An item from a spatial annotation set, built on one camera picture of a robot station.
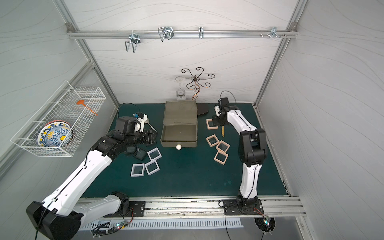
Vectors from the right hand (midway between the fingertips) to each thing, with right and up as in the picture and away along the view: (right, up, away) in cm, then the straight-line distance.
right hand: (217, 121), depth 98 cm
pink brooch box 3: (+3, -16, -1) cm, 17 cm away
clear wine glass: (-25, +18, -1) cm, 31 cm away
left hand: (-35, -5, -24) cm, 43 cm away
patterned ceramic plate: (-74, -4, -36) cm, 82 cm away
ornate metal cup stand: (-15, +27, -5) cm, 31 cm away
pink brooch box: (-5, -4, -3) cm, 7 cm away
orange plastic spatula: (-76, +11, -20) cm, 79 cm away
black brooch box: (-50, -21, -4) cm, 55 cm away
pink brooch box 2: (-3, -13, 0) cm, 13 cm away
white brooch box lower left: (-49, -28, -12) cm, 57 cm away
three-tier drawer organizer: (-24, -4, -14) cm, 28 cm away
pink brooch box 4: (+1, -22, -7) cm, 23 cm away
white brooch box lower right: (-41, -27, -12) cm, 50 cm away
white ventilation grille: (-47, -48, -28) cm, 73 cm away
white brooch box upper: (-40, -20, -6) cm, 46 cm away
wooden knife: (+5, -7, +6) cm, 11 cm away
